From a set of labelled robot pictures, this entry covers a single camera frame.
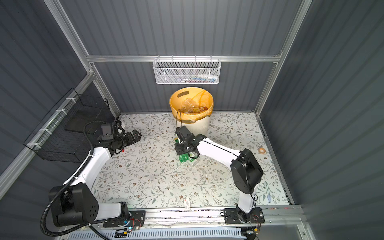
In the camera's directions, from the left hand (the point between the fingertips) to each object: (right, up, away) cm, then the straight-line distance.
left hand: (133, 137), depth 86 cm
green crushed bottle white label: (+34, -9, -12) cm, 37 cm away
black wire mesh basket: (-30, +2, -10) cm, 32 cm away
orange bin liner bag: (+40, +26, +11) cm, 49 cm away
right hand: (+27, -7, +1) cm, 28 cm away
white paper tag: (+32, -34, -9) cm, 47 cm away
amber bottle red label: (+38, +17, +8) cm, 42 cm away
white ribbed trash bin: (+40, +6, +5) cm, 40 cm away
